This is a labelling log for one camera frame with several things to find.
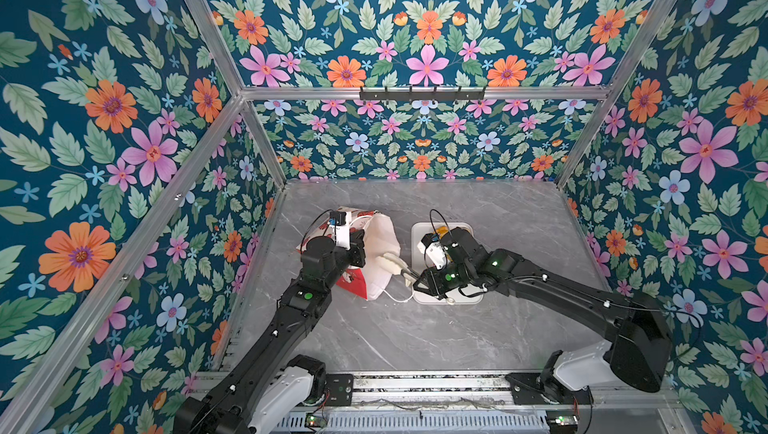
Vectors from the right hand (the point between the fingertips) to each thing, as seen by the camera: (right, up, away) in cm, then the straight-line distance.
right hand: (417, 283), depth 76 cm
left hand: (-13, +15, 0) cm, 20 cm away
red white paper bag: (-11, +11, +16) cm, 22 cm away
